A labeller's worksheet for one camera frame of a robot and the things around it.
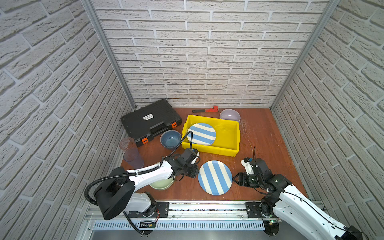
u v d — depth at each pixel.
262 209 0.67
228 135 1.06
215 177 0.85
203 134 0.99
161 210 0.73
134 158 0.82
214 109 1.18
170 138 0.98
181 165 0.64
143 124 1.01
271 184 0.57
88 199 0.43
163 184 0.79
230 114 1.10
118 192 0.41
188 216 0.74
